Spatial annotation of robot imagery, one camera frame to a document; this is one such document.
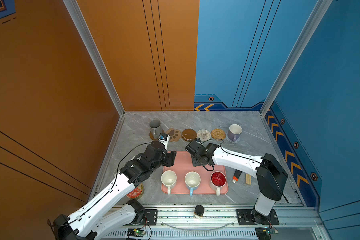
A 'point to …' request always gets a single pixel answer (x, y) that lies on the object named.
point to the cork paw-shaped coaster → (174, 134)
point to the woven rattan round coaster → (218, 133)
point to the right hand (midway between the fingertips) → (195, 160)
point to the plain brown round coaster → (151, 136)
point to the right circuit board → (265, 233)
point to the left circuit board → (136, 232)
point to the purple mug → (234, 131)
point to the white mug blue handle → (192, 180)
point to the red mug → (217, 180)
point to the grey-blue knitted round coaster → (232, 141)
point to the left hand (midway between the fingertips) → (171, 150)
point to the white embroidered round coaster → (203, 134)
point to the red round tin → (136, 193)
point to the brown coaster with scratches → (188, 134)
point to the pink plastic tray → (183, 164)
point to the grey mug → (155, 127)
